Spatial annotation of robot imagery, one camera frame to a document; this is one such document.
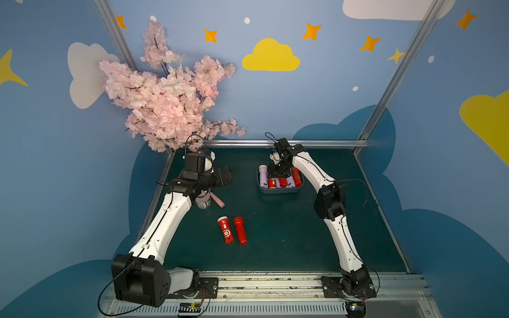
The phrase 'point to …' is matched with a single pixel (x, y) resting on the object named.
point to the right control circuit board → (355, 309)
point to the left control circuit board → (189, 307)
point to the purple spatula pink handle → (221, 204)
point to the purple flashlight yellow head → (290, 181)
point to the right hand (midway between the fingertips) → (275, 173)
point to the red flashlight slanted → (297, 177)
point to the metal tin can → (203, 201)
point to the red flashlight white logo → (272, 183)
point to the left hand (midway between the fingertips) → (225, 172)
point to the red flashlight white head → (226, 228)
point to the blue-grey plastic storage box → (279, 190)
